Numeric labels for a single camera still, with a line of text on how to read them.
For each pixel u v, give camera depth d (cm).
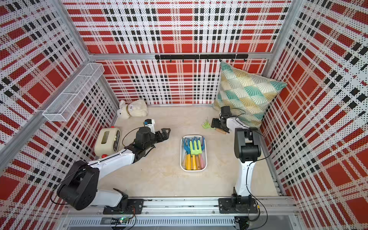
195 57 88
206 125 108
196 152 86
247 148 55
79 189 42
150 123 79
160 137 77
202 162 88
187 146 89
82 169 47
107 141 88
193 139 92
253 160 57
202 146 89
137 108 107
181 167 82
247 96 89
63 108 69
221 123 81
